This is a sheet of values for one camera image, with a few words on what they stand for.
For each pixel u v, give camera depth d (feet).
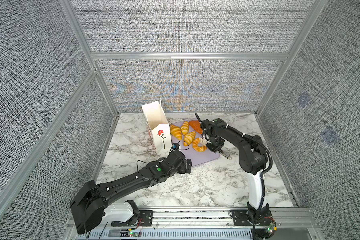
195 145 3.25
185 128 3.48
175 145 2.34
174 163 1.93
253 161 1.83
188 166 2.32
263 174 1.85
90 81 2.88
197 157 3.10
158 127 2.61
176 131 3.41
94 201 1.30
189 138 3.29
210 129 2.40
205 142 2.90
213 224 2.40
